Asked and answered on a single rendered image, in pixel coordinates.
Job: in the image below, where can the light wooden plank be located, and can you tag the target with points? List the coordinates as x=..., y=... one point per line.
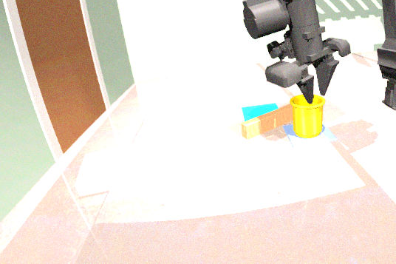
x=267, y=121

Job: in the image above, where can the yellow cup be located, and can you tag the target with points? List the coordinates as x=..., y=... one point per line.
x=307, y=118

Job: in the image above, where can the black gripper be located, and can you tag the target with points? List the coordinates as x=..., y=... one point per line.
x=309, y=49

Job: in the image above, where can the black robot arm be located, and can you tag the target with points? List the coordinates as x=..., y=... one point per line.
x=265, y=17

